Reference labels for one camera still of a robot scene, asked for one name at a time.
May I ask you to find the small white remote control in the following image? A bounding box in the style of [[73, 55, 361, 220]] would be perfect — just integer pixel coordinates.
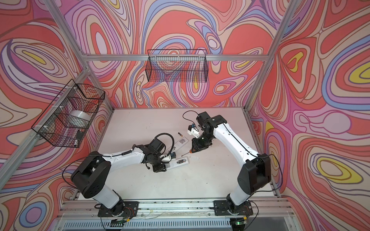
[[165, 157, 189, 170]]

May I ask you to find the long white remote control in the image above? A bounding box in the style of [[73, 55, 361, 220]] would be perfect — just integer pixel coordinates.
[[170, 137, 189, 153]]

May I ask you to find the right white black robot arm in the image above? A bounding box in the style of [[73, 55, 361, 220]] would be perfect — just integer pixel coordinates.
[[188, 112, 271, 206]]

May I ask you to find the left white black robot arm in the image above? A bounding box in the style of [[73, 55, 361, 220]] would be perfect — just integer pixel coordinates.
[[70, 142, 166, 210]]

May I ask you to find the small black item in basket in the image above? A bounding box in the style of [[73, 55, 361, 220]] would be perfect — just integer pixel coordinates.
[[75, 130, 84, 141]]

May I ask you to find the white bowl in basket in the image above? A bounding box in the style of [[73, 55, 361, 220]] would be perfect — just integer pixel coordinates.
[[69, 110, 91, 121]]

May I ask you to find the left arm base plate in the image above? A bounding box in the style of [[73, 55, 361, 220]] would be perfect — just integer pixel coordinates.
[[98, 201, 139, 218]]

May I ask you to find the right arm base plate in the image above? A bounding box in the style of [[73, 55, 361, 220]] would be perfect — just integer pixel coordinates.
[[210, 200, 253, 217]]

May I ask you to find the back black wire basket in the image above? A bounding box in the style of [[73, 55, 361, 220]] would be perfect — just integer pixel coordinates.
[[145, 49, 209, 83]]

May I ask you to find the black wire basket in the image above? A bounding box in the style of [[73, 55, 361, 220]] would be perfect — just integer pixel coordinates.
[[145, 49, 209, 83], [31, 80, 106, 148]]

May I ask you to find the left black wire basket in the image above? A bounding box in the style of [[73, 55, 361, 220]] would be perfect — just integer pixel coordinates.
[[31, 80, 106, 148]]

